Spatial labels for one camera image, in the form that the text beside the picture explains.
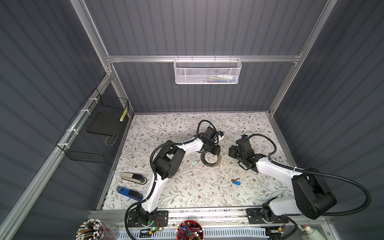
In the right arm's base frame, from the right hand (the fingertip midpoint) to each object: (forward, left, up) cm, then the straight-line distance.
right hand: (233, 150), depth 91 cm
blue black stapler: (-25, +58, -2) cm, 64 cm away
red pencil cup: (-41, +26, +5) cm, 49 cm away
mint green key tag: (-5, +25, -6) cm, 26 cm away
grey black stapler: (-17, +58, -1) cm, 61 cm away
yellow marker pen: (+9, +63, +23) cm, 68 cm away
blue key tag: (-18, 0, -6) cm, 19 cm away
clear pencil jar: (-42, +62, +13) cm, 76 cm away
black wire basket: (-5, +74, +23) cm, 78 cm away
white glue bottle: (-42, -27, 0) cm, 50 cm away
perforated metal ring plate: (-6, +14, -7) cm, 17 cm away
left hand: (+4, +8, -5) cm, 10 cm away
